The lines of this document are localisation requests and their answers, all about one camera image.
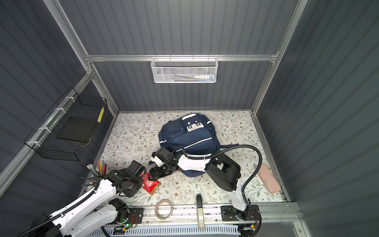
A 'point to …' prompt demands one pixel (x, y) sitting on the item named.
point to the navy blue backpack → (193, 134)
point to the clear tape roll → (156, 207)
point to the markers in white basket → (193, 78)
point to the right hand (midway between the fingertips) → (154, 177)
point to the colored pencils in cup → (102, 168)
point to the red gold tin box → (151, 186)
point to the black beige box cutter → (199, 203)
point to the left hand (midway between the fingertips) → (142, 186)
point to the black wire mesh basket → (63, 133)
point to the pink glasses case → (268, 179)
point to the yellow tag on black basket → (100, 115)
